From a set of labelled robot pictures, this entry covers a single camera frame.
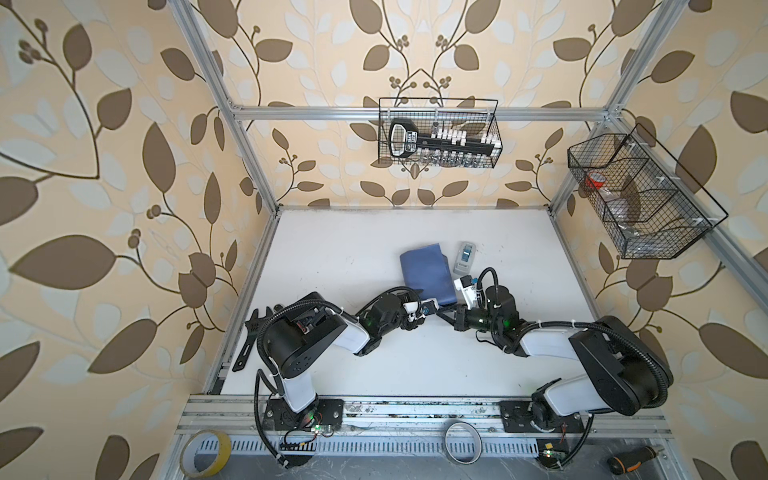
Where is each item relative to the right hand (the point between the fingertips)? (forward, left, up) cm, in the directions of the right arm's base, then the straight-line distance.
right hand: (437, 313), depth 86 cm
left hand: (+6, +5, +2) cm, 8 cm away
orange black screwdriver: (-36, -39, -4) cm, 53 cm away
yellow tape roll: (-31, +59, -6) cm, 67 cm away
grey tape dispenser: (+21, -12, -2) cm, 25 cm away
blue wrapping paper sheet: (+15, +2, +1) cm, 15 cm away
